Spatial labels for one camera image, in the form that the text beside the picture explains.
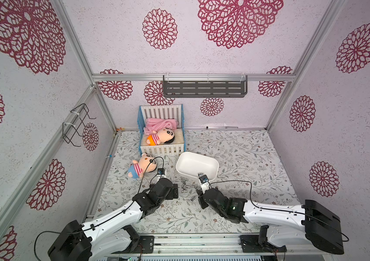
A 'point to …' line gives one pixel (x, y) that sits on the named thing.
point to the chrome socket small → (192, 199)
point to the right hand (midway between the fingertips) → (201, 189)
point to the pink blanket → (155, 123)
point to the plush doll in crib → (164, 135)
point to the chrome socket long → (184, 186)
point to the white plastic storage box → (192, 165)
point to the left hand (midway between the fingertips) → (169, 186)
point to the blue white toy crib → (177, 147)
